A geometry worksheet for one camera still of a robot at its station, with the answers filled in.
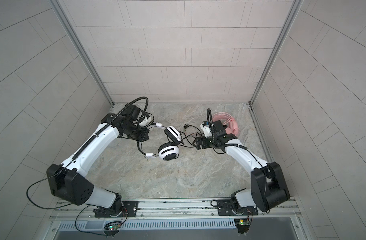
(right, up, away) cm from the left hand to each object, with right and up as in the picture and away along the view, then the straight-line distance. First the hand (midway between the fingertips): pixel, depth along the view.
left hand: (152, 135), depth 78 cm
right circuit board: (+45, -40, -10) cm, 61 cm away
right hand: (+25, -5, +7) cm, 26 cm away
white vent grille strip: (+28, -39, -10) cm, 49 cm away
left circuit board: (-13, -38, -14) cm, 42 cm away
